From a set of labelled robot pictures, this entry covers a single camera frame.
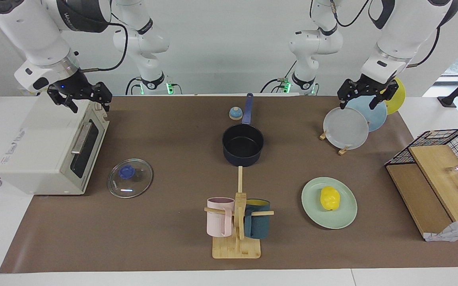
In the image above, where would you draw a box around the glass lid with blue knob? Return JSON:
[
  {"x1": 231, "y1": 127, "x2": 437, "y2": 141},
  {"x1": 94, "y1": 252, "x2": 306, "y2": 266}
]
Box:
[{"x1": 107, "y1": 158, "x2": 154, "y2": 199}]

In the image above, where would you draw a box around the yellow potato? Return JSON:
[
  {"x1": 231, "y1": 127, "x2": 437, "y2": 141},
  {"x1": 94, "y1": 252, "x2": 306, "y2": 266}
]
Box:
[{"x1": 320, "y1": 186, "x2": 340, "y2": 211}]

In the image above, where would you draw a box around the light blue plate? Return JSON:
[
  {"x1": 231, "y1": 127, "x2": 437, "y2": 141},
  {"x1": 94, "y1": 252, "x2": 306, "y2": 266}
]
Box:
[{"x1": 346, "y1": 95, "x2": 388, "y2": 132}]

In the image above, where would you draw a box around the yellow plate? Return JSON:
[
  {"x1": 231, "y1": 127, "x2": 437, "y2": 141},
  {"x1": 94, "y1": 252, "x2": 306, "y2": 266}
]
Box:
[{"x1": 380, "y1": 77, "x2": 406, "y2": 116}]

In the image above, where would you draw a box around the grey plate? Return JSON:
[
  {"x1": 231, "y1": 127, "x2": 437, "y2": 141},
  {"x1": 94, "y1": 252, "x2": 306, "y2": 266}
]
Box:
[{"x1": 323, "y1": 107, "x2": 369, "y2": 150}]

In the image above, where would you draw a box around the wooden plate rack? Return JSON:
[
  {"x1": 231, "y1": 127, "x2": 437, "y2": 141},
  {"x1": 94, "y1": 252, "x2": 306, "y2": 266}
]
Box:
[{"x1": 320, "y1": 129, "x2": 349, "y2": 155}]

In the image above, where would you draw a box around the green plate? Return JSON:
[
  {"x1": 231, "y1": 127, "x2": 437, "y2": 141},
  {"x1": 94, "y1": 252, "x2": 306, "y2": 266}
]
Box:
[{"x1": 301, "y1": 177, "x2": 358, "y2": 230}]

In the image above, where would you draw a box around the white toaster oven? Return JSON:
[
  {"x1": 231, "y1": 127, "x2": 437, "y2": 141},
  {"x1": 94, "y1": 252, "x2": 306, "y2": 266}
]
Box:
[{"x1": 0, "y1": 97, "x2": 110, "y2": 196}]

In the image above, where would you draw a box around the brown table mat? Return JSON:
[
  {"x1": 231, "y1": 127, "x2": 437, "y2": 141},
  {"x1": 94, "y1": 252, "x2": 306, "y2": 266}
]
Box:
[{"x1": 0, "y1": 95, "x2": 458, "y2": 274}]

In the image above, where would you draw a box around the light wooden cutting board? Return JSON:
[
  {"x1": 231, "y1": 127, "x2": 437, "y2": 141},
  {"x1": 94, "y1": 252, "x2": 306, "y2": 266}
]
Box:
[{"x1": 409, "y1": 145, "x2": 458, "y2": 222}]

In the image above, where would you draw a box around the thick dark wooden board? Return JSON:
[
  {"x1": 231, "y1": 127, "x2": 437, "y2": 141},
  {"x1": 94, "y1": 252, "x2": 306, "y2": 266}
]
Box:
[{"x1": 386, "y1": 163, "x2": 452, "y2": 239}]

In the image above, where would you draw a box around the teal mug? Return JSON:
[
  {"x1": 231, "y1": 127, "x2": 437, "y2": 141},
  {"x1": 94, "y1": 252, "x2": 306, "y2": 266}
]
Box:
[{"x1": 244, "y1": 199, "x2": 271, "y2": 239}]

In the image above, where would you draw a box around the pink mug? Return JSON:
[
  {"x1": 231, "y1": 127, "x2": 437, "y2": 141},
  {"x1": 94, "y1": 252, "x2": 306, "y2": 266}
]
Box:
[{"x1": 206, "y1": 197, "x2": 235, "y2": 238}]

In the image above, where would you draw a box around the wooden mug rack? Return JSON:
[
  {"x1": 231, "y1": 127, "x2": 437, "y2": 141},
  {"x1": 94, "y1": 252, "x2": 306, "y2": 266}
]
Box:
[{"x1": 204, "y1": 166, "x2": 274, "y2": 259}]

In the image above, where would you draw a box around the dark pot with blue handle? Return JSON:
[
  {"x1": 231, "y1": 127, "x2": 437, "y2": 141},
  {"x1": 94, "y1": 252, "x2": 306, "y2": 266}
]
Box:
[{"x1": 222, "y1": 93, "x2": 264, "y2": 167}]

